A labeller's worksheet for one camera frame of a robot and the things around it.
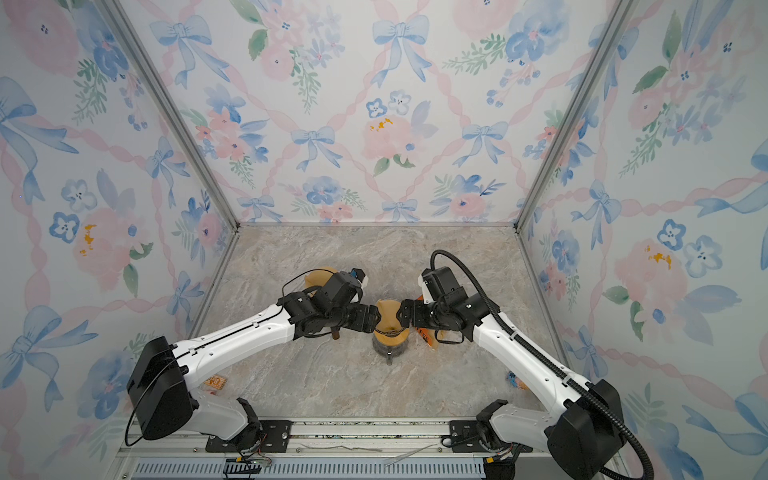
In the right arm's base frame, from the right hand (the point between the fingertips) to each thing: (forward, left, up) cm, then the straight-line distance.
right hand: (410, 314), depth 80 cm
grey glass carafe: (-8, +6, -7) cm, 12 cm away
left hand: (0, +10, 0) cm, 10 cm away
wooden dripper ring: (-5, +5, -4) cm, 8 cm away
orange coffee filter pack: (-1, -6, -12) cm, 14 cm away
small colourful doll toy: (-18, -22, +4) cm, 29 cm away
